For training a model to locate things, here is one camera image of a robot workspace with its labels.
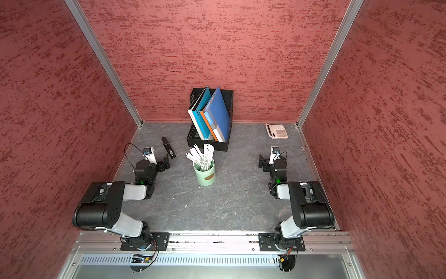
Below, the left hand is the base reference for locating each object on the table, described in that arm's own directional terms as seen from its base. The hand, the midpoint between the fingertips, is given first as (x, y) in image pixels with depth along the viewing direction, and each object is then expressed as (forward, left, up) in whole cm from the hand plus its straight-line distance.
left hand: (159, 157), depth 94 cm
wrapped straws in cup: (-6, -27, +7) cm, 28 cm away
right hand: (+1, -61, 0) cm, 61 cm away
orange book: (+12, -27, +17) cm, 34 cm away
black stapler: (+11, -1, -6) cm, 12 cm away
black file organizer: (+18, -15, -5) cm, 24 cm away
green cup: (-12, -27, +1) cm, 30 cm away
